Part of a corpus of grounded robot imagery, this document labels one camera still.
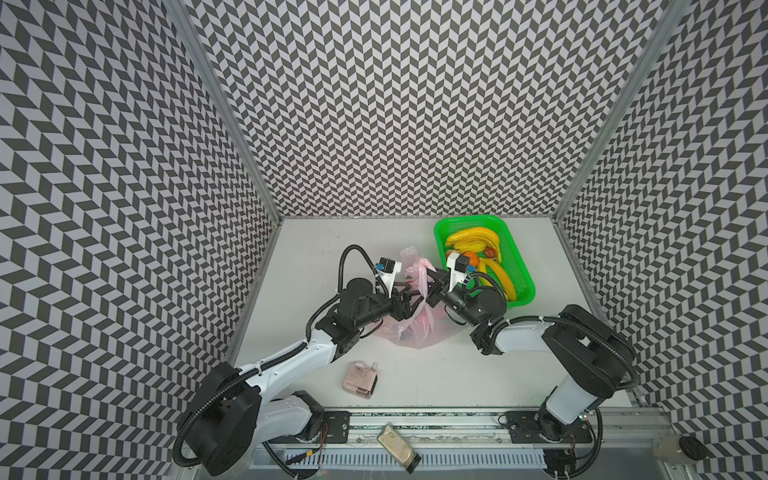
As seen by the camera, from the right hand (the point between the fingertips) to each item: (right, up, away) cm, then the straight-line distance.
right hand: (412, 275), depth 76 cm
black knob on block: (+63, -38, -9) cm, 75 cm away
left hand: (+2, -4, +1) cm, 5 cm away
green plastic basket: (+33, +3, +21) cm, 39 cm away
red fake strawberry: (+29, +5, +29) cm, 42 cm away
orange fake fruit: (+22, +2, +25) cm, 34 cm away
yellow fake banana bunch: (+27, +8, +29) cm, 41 cm away
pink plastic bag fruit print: (+4, -14, +5) cm, 15 cm away
